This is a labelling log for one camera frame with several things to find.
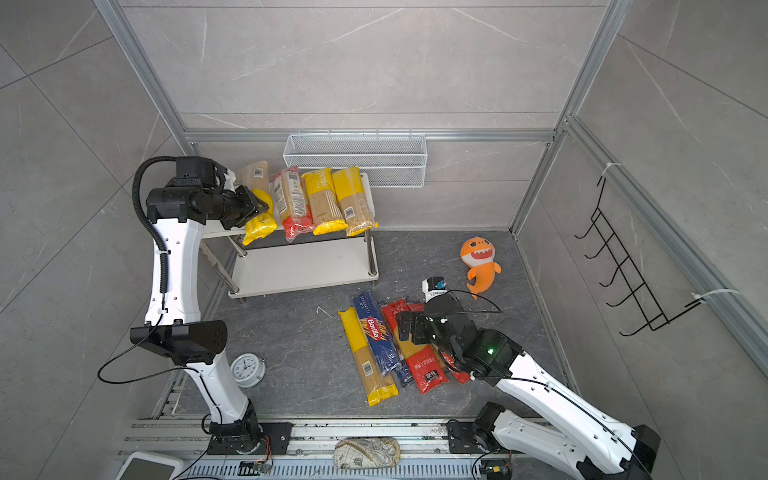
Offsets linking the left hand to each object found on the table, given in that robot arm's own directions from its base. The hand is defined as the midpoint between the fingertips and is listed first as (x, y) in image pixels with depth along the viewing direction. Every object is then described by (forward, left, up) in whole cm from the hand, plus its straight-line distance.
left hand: (264, 200), depth 75 cm
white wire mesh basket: (+29, -35, -8) cm, 46 cm away
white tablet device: (-52, +25, -34) cm, 67 cm away
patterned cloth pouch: (-52, -25, -34) cm, 67 cm away
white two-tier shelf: (+7, -4, -34) cm, 35 cm away
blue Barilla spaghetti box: (-25, -29, -31) cm, 50 cm away
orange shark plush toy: (+4, -63, -28) cm, 70 cm away
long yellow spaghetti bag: (-36, -27, -36) cm, 58 cm away
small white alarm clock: (-31, +8, -35) cm, 47 cm away
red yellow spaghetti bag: (-32, -42, -31) cm, 61 cm away
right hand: (-25, -37, -16) cm, 47 cm away
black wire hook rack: (-28, -86, -5) cm, 90 cm away
